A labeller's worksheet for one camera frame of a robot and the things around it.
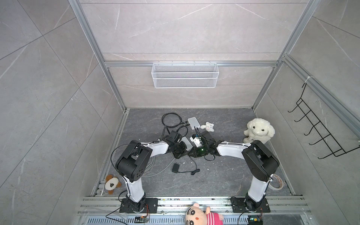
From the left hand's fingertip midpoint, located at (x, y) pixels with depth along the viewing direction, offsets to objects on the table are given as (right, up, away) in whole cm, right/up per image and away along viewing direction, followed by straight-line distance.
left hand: (190, 149), depth 92 cm
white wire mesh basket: (-4, +53, +9) cm, 54 cm away
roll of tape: (+48, -20, -13) cm, 54 cm away
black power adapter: (-10, -11, -6) cm, 16 cm away
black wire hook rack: (+62, +8, -31) cm, 70 cm away
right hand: (-1, -3, 0) cm, 3 cm away
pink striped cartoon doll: (+1, -25, -27) cm, 37 cm away
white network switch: (+3, +18, +16) cm, 24 cm away
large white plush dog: (+42, +14, -7) cm, 45 cm away
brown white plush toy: (-46, -17, -14) cm, 50 cm away
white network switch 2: (-2, +3, +4) cm, 5 cm away
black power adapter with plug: (+8, +11, -16) cm, 21 cm away
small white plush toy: (+14, +15, +12) cm, 24 cm away
